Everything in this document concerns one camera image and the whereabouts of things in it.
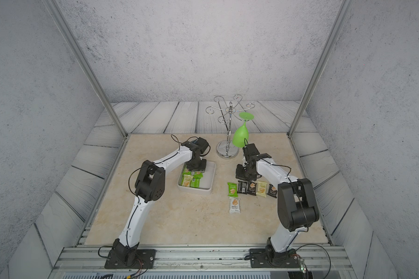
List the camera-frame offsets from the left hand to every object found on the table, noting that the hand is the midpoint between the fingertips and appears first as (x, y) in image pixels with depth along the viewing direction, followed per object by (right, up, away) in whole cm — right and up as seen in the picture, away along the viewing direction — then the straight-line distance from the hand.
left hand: (204, 171), depth 101 cm
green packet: (-4, -2, -3) cm, 5 cm away
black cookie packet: (+21, -8, -8) cm, 23 cm away
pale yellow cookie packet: (+31, -8, -8) cm, 33 cm away
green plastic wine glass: (+19, +21, -14) cm, 32 cm away
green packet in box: (-5, -6, -6) cm, 9 cm away
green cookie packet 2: (-10, 0, -3) cm, 11 cm away
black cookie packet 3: (+36, -10, -10) cm, 38 cm away
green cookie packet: (+15, -9, -8) cm, 20 cm away
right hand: (+19, -1, -10) cm, 22 cm away
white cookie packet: (+16, -15, -14) cm, 26 cm away
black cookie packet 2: (+26, -7, -8) cm, 28 cm away
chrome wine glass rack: (+13, +13, +10) cm, 21 cm away
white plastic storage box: (+1, -6, -6) cm, 9 cm away
